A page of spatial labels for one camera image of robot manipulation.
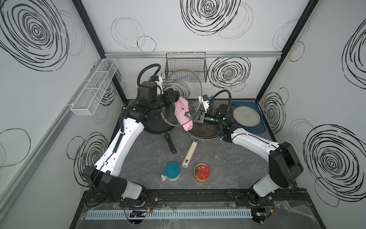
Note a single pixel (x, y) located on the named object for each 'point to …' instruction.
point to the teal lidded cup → (172, 172)
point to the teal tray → (259, 127)
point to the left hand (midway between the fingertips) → (174, 92)
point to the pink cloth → (181, 107)
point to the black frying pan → (153, 122)
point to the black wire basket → (186, 67)
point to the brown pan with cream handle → (193, 148)
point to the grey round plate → (246, 116)
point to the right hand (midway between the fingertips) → (185, 116)
